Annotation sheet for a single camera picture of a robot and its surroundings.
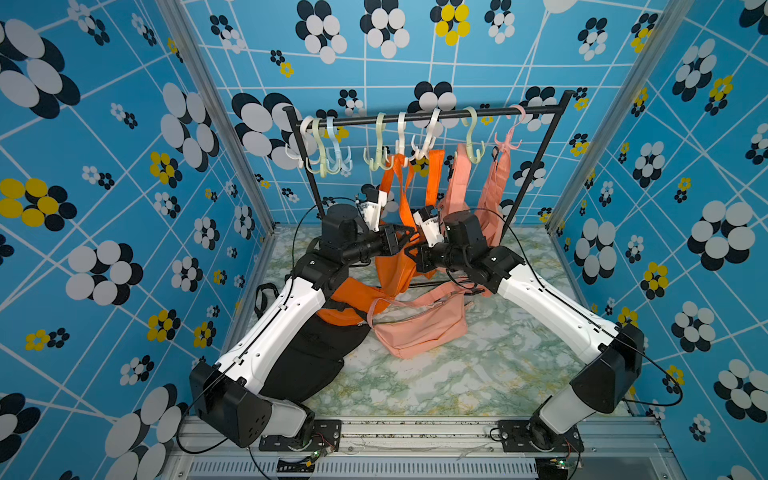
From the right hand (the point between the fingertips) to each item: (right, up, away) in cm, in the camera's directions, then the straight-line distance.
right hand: (410, 248), depth 75 cm
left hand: (+1, +5, -8) cm, 9 cm away
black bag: (-26, -30, +8) cm, 41 cm away
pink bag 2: (+24, +15, +9) cm, 30 cm away
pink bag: (0, -25, +12) cm, 28 cm away
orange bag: (-17, -15, +19) cm, 29 cm away
